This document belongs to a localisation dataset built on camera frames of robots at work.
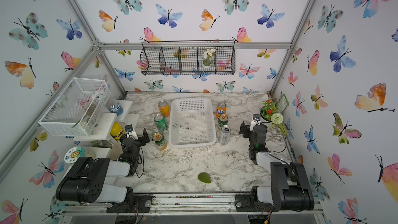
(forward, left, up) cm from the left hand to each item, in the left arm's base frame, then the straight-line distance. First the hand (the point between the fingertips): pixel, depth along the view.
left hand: (138, 129), depth 90 cm
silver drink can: (-5, -50, +4) cm, 50 cm away
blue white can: (+6, +9, +14) cm, 18 cm away
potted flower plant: (+6, -76, +6) cm, 76 cm away
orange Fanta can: (+13, -49, +1) cm, 51 cm away
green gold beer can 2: (-9, -14, 0) cm, 17 cm away
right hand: (+1, -67, +3) cm, 67 cm away
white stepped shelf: (-11, +16, 0) cm, 20 cm away
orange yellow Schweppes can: (+15, -13, 0) cm, 20 cm away
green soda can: (+4, -13, 0) cm, 13 cm away
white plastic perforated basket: (+10, -30, -10) cm, 33 cm away
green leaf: (-24, -38, -9) cm, 46 cm away
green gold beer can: (+5, -49, 0) cm, 50 cm away
